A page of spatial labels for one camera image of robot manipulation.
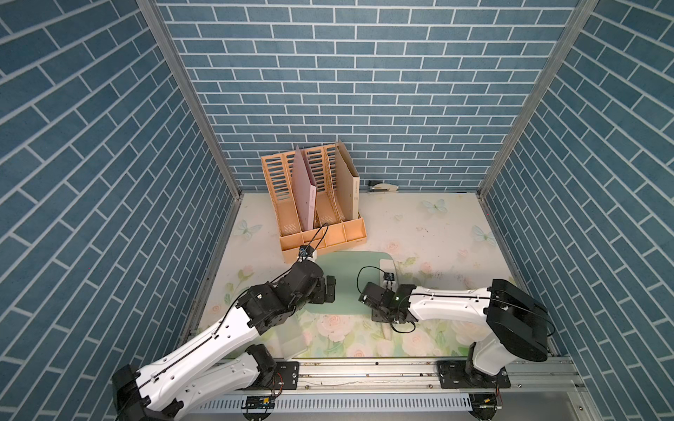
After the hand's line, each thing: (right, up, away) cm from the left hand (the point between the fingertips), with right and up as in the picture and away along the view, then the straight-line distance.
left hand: (330, 283), depth 74 cm
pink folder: (-9, +28, +12) cm, 32 cm away
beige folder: (+6, +31, +13) cm, 34 cm away
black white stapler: (+20, +33, +47) cm, 60 cm away
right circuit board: (+42, -32, -4) cm, 53 cm away
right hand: (+15, -13, +11) cm, 23 cm away
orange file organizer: (-1, +14, +23) cm, 27 cm away
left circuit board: (-20, -32, -2) cm, 38 cm away
